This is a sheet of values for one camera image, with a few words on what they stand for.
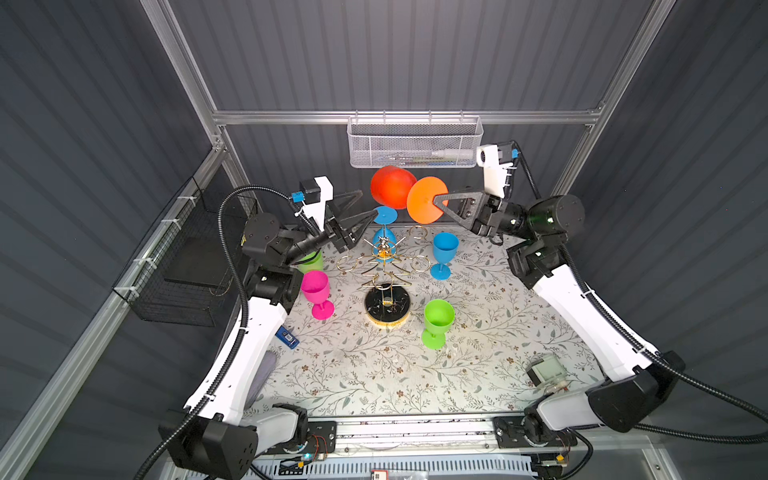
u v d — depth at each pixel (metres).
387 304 0.96
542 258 0.50
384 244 0.74
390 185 0.54
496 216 0.45
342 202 0.59
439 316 0.87
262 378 0.81
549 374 0.78
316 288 0.89
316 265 0.91
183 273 0.69
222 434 0.36
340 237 0.52
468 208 0.47
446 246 0.95
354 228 0.56
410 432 0.76
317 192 0.47
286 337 0.87
